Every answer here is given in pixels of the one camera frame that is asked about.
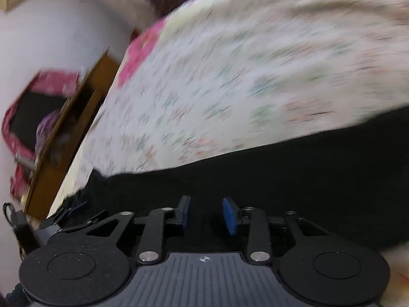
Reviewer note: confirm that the black pants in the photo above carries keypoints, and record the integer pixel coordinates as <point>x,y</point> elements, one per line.
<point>351,181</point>

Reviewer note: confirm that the pink open suitcase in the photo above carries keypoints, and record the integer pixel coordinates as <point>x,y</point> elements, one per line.
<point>28,122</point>

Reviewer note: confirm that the floral bed sheet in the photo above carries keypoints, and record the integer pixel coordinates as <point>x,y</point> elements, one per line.
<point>217,76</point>

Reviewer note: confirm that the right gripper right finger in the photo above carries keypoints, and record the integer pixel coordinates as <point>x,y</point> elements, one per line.
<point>312,264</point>

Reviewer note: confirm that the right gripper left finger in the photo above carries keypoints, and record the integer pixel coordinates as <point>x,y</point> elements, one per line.
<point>84,266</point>

